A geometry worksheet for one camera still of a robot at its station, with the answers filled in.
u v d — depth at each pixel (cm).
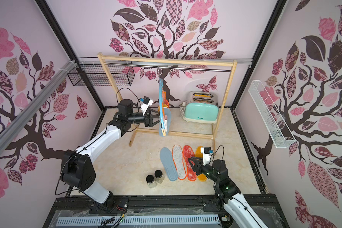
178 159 90
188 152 93
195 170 70
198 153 93
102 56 61
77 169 44
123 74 83
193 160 77
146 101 68
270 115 72
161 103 57
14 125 55
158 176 75
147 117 68
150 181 73
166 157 92
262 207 73
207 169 69
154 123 71
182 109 110
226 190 59
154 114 77
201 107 101
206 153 69
